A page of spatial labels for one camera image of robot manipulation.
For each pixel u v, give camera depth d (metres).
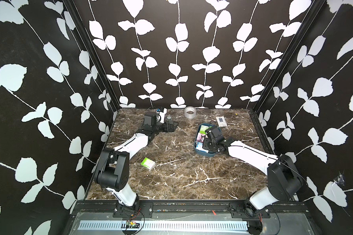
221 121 1.11
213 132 0.68
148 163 0.88
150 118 0.70
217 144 0.66
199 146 0.92
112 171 0.46
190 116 1.18
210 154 0.93
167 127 0.80
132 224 0.71
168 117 1.08
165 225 0.70
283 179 0.44
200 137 0.97
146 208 0.74
